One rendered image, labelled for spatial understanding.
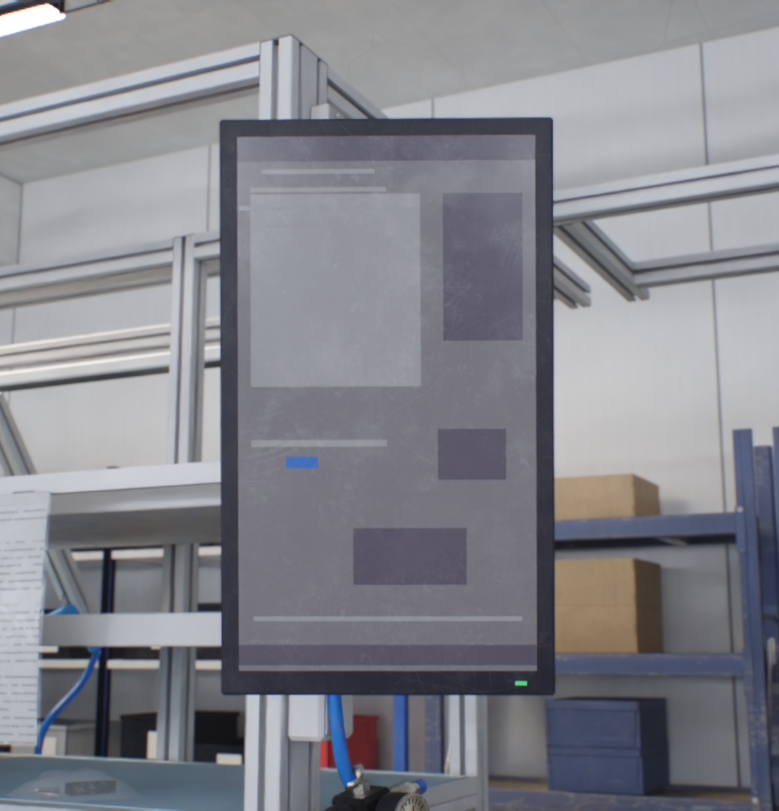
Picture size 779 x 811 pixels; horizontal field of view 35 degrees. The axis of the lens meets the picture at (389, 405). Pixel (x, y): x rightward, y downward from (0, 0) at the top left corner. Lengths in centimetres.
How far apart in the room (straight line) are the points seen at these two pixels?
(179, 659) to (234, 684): 100
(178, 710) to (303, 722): 78
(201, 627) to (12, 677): 23
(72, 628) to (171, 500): 22
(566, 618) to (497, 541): 322
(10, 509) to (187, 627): 27
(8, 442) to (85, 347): 44
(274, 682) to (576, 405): 383
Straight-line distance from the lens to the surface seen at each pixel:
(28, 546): 158
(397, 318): 110
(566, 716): 434
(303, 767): 143
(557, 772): 438
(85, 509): 167
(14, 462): 268
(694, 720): 470
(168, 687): 216
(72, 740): 535
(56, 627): 168
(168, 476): 148
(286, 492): 110
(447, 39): 504
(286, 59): 154
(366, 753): 491
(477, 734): 189
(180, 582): 214
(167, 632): 157
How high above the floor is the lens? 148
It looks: 11 degrees up
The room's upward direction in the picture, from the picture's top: straight up
